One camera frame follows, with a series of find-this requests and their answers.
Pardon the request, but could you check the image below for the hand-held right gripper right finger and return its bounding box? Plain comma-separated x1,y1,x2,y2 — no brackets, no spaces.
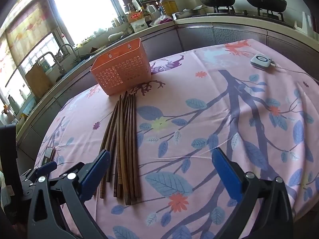
212,147,294,239

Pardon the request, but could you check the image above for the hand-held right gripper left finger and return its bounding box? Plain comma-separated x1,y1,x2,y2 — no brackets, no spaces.
27,150,111,239

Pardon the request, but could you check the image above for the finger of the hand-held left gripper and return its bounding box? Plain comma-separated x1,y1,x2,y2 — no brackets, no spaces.
21,161,58,202

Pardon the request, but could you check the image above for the bundle of wooden chopsticks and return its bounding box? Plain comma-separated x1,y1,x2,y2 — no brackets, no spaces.
94,91,142,206

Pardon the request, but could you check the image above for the orange plastic basket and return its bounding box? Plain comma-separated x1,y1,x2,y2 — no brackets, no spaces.
90,38,152,95

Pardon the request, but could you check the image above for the dark smartphone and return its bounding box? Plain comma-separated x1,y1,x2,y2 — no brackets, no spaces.
42,146,56,166

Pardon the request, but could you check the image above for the dark thermos jug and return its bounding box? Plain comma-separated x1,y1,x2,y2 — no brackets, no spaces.
7,95,19,114

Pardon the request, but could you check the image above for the pink floral tablecloth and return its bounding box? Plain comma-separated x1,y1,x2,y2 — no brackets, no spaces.
35,38,319,239

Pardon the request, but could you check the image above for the wooden cutting board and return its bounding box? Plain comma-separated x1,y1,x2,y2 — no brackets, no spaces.
25,63,54,99

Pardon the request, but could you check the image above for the metal faucet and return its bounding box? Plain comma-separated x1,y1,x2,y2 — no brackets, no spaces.
37,52,63,73
58,43,75,60

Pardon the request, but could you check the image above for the white round device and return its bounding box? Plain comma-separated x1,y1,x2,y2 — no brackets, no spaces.
250,54,275,68

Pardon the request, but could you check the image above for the yellowish window covering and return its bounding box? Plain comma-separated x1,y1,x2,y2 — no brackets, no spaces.
5,0,51,59

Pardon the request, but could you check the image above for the gas stove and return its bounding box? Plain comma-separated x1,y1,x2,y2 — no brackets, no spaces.
192,5,297,28

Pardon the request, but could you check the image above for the red and white box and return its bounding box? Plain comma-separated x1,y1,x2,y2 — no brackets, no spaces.
128,11,145,23

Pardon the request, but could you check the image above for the metal tray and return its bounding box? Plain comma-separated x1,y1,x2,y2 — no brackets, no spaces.
173,9,207,20

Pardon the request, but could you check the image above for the purple plastic bag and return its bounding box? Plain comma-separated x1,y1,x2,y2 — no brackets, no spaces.
150,16,173,26

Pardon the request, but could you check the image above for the white plastic rack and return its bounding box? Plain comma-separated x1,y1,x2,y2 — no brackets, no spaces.
293,12,319,38

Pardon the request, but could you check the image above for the white plastic jug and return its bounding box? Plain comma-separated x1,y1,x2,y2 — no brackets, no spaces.
146,4,160,20

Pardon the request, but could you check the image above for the yellow cooking oil bottle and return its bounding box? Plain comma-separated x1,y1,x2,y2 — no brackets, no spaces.
159,0,175,17

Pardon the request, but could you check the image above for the white cable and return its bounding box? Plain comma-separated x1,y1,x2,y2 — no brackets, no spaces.
272,63,319,81

